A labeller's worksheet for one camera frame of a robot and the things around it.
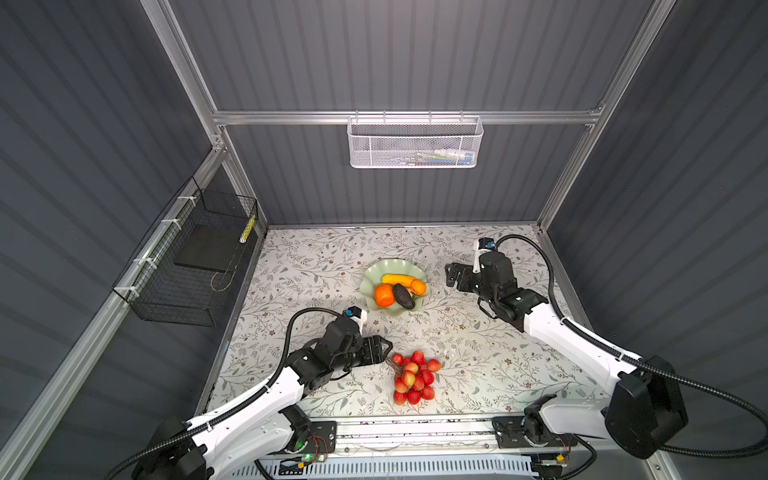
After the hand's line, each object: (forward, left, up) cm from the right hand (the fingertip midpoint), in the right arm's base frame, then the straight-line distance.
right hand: (463, 269), depth 84 cm
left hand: (-19, +22, -9) cm, 30 cm away
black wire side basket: (-7, +72, +10) cm, 73 cm away
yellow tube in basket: (+6, +60, +10) cm, 61 cm away
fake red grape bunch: (-27, +15, -10) cm, 32 cm away
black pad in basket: (-2, +65, +13) cm, 67 cm away
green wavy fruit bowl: (+9, +27, -15) cm, 32 cm away
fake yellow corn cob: (+7, +17, -14) cm, 23 cm away
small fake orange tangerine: (+2, +12, -12) cm, 17 cm away
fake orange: (0, +23, -12) cm, 26 cm away
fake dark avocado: (-2, +17, -12) cm, 21 cm away
